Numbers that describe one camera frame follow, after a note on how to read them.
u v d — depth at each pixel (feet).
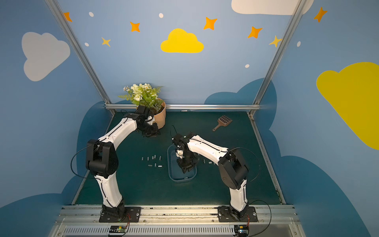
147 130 2.69
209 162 3.05
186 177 2.79
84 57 2.87
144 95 2.90
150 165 3.01
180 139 2.13
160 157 3.12
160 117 3.26
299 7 2.28
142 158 3.10
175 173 2.74
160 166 2.97
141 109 2.56
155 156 3.14
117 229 2.35
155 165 3.00
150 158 3.13
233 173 1.59
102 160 1.68
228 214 2.47
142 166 2.99
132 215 2.44
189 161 2.40
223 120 3.77
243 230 2.40
